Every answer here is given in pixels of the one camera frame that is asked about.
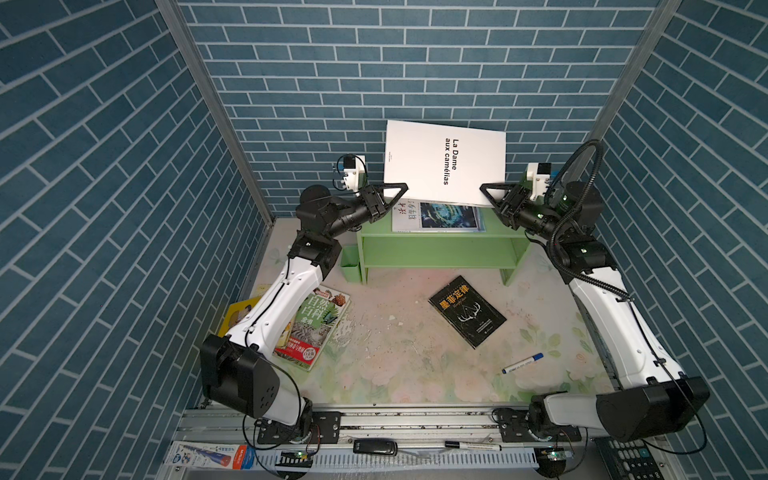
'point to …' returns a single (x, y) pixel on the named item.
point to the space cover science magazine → (423, 216)
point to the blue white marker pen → (533, 358)
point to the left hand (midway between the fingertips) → (406, 193)
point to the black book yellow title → (468, 310)
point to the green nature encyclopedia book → (308, 333)
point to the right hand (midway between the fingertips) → (480, 189)
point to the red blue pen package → (214, 456)
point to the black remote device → (376, 446)
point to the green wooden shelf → (491, 250)
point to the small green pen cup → (350, 263)
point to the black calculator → (628, 459)
